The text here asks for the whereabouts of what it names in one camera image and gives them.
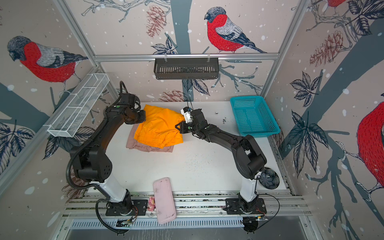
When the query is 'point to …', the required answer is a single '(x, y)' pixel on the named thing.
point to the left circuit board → (124, 223)
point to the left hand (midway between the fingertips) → (142, 117)
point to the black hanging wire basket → (189, 68)
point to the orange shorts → (158, 128)
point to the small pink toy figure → (151, 203)
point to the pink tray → (164, 203)
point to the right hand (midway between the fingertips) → (175, 127)
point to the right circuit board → (258, 218)
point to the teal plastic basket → (254, 116)
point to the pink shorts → (132, 144)
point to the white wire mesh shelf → (69, 123)
